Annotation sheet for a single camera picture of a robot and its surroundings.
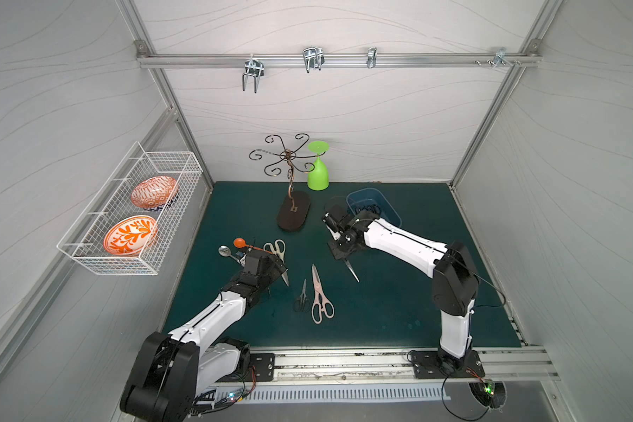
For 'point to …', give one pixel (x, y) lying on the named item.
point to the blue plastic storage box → (370, 196)
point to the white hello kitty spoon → (226, 251)
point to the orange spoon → (240, 243)
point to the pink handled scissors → (320, 304)
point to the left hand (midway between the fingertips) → (276, 267)
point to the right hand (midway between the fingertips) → (339, 247)
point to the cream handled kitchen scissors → (278, 248)
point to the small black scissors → (302, 301)
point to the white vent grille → (327, 395)
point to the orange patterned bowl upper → (153, 192)
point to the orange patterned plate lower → (130, 236)
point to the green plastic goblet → (318, 175)
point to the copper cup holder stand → (294, 209)
